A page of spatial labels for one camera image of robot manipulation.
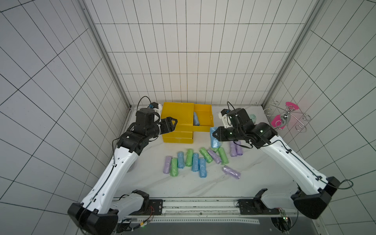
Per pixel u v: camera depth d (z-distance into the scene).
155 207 0.73
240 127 0.51
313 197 0.40
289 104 0.88
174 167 0.85
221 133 0.60
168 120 0.62
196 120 0.87
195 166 0.84
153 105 0.62
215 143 0.68
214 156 0.89
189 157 0.88
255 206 0.66
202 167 0.84
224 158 0.89
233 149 0.92
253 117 0.98
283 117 0.78
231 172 0.83
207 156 0.89
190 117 0.84
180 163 0.86
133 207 0.59
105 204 0.37
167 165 0.86
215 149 0.92
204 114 0.93
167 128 0.60
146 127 0.51
